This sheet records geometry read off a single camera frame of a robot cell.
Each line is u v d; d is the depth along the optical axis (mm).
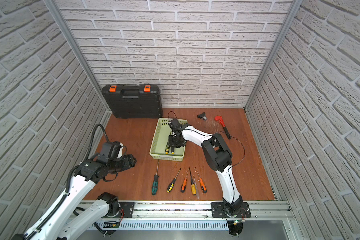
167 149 945
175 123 798
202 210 758
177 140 830
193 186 809
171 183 809
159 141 983
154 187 791
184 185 798
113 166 607
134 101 950
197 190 792
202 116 1134
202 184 812
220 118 1125
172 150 922
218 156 548
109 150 559
